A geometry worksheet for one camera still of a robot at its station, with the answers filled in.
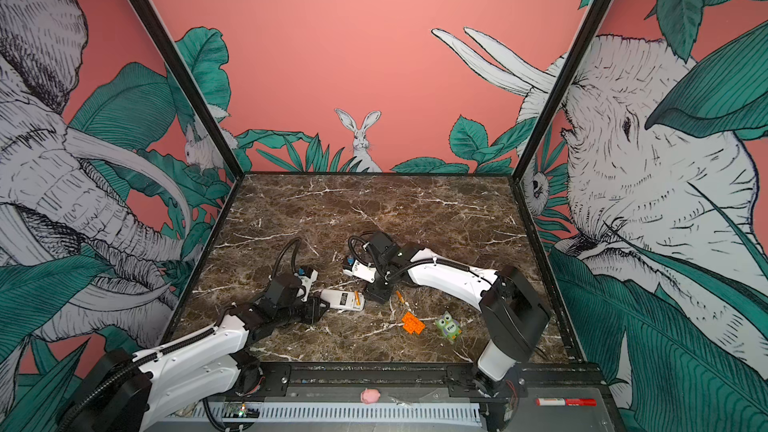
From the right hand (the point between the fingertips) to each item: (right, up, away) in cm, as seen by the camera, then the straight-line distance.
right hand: (366, 284), depth 82 cm
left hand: (-12, -6, +3) cm, 13 cm away
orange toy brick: (+13, -11, 0) cm, 17 cm away
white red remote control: (-9, -5, +4) cm, 11 cm away
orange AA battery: (-3, -5, +5) cm, 8 cm away
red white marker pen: (+51, -25, -12) cm, 58 cm away
